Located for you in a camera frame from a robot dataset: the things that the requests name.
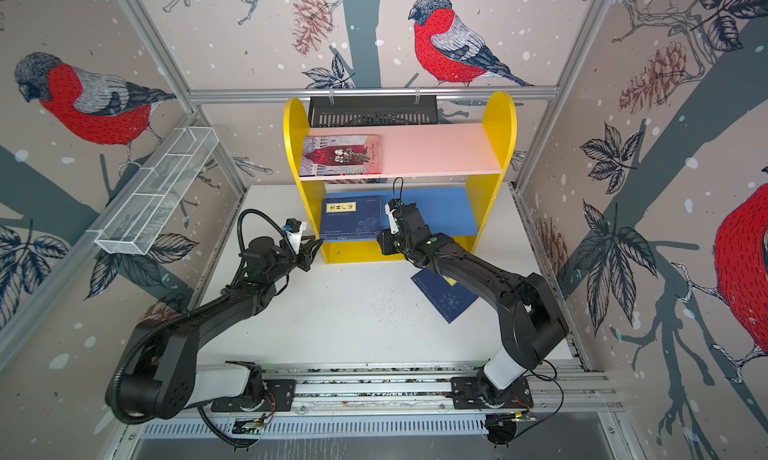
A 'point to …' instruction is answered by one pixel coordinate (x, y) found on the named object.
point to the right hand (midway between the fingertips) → (379, 239)
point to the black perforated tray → (377, 110)
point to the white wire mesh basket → (140, 215)
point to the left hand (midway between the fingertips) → (316, 238)
